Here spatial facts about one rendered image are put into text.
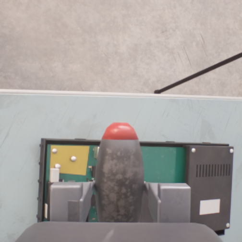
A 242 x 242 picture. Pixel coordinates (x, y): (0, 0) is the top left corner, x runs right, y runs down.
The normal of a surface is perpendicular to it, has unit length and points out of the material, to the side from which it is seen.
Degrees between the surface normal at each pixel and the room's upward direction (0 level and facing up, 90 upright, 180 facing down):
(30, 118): 0
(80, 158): 0
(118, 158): 31
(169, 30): 0
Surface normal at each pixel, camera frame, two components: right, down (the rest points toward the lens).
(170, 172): 0.44, 0.00
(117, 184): -0.09, -0.04
